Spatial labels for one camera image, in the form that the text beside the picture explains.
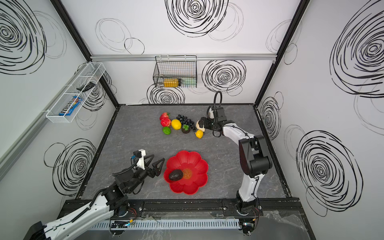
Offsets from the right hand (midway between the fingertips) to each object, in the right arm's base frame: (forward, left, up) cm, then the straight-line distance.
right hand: (204, 122), depth 96 cm
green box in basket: (+12, +10, +22) cm, 27 cm away
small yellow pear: (-4, +3, -7) cm, 9 cm away
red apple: (+4, +27, -4) cm, 27 cm away
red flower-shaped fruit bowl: (-29, +11, -10) cm, 33 cm away
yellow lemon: (+4, +20, -7) cm, 21 cm away
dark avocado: (-32, +16, -6) cm, 37 cm away
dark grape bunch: (+6, +14, -6) cm, 17 cm away
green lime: (-2, +26, -7) cm, 27 cm away
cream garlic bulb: (-7, +4, +4) cm, 9 cm away
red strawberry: (+11, +29, -6) cm, 31 cm away
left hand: (-27, +24, +3) cm, 36 cm away
